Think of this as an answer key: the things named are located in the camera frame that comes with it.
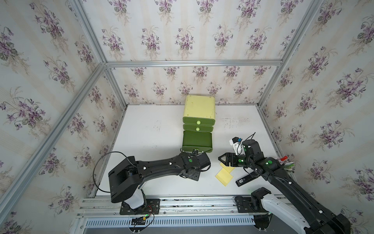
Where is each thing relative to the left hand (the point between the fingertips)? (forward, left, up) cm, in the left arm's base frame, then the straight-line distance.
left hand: (195, 177), depth 79 cm
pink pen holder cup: (+4, -50, +6) cm, 51 cm away
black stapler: (0, -31, +2) cm, 31 cm away
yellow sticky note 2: (+2, -17, -5) cm, 18 cm away
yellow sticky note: (+6, -21, -4) cm, 22 cm away
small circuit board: (-19, +28, -7) cm, 35 cm away
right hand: (+7, -16, +8) cm, 19 cm away
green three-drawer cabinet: (+29, -3, +15) cm, 33 cm away
